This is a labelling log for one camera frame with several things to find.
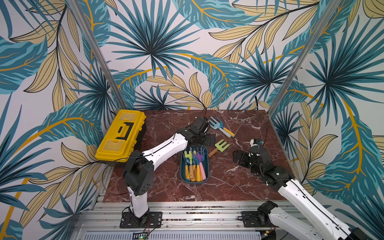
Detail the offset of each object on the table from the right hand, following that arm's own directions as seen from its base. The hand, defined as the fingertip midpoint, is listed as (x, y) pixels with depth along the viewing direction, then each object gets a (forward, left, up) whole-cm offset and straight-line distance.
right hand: (240, 154), depth 78 cm
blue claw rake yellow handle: (-6, +21, -13) cm, 25 cm away
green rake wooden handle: (+14, +6, -17) cm, 23 cm away
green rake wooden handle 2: (-1, +26, -11) cm, 28 cm away
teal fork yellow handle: (+32, +2, -15) cm, 36 cm away
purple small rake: (+7, +20, -13) cm, 25 cm away
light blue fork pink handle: (+32, +6, -15) cm, 36 cm away
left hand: (+9, +15, -1) cm, 18 cm away
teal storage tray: (+2, +31, -16) cm, 35 cm away
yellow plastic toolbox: (+13, +63, +1) cm, 64 cm away
